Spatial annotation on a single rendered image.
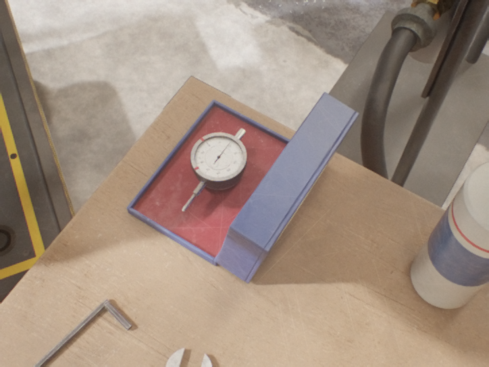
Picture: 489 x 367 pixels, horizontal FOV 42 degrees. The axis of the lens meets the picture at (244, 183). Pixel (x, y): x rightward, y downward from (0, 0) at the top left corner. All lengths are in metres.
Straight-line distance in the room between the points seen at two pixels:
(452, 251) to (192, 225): 0.26
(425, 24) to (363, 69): 0.52
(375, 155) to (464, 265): 0.31
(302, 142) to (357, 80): 0.79
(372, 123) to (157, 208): 0.30
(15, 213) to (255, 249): 0.42
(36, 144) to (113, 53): 0.53
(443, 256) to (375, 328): 0.11
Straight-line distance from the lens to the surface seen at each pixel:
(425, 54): 1.08
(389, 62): 0.82
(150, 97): 1.33
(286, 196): 0.54
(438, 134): 1.31
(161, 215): 0.66
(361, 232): 0.66
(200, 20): 1.44
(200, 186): 0.65
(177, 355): 0.61
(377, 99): 0.81
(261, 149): 0.69
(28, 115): 0.95
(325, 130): 0.58
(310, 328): 0.62
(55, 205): 0.87
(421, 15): 0.86
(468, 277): 0.57
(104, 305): 0.63
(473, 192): 0.50
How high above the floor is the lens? 1.07
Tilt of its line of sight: 62 degrees down
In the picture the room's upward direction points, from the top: straight up
